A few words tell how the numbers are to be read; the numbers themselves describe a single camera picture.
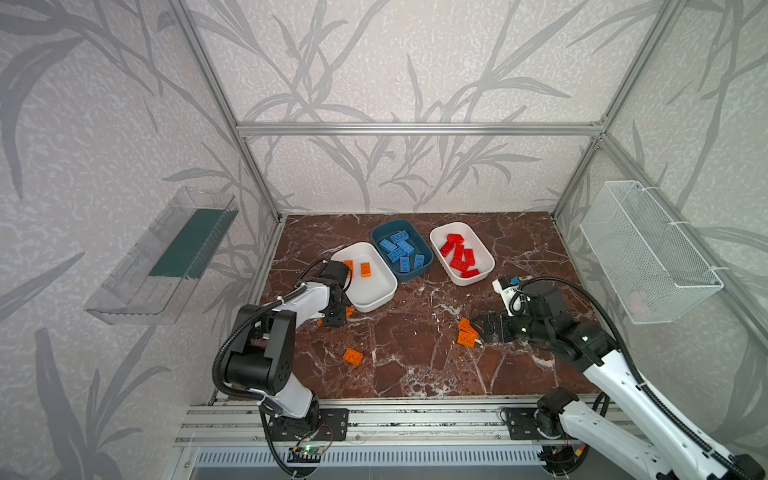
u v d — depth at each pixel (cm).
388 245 108
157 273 64
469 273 99
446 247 108
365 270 102
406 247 108
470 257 106
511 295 66
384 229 114
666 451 42
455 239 109
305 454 72
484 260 105
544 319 56
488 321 64
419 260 105
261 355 45
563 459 71
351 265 104
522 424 73
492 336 65
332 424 74
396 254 106
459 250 109
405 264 103
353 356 85
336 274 75
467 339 89
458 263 104
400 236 112
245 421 76
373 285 101
